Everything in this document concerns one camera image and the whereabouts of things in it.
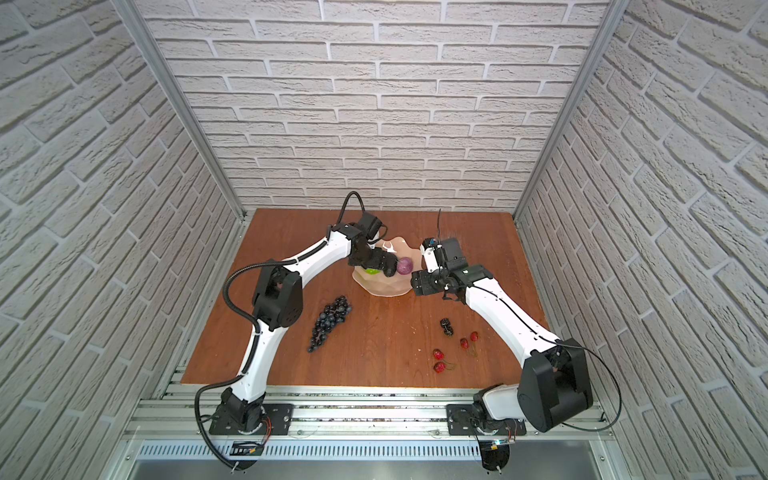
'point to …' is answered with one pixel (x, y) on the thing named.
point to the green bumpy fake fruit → (372, 271)
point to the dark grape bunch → (334, 314)
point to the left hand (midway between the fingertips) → (376, 258)
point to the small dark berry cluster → (448, 328)
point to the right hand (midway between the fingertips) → (425, 276)
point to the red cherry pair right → (464, 341)
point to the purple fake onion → (404, 265)
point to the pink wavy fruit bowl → (380, 284)
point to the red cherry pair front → (441, 364)
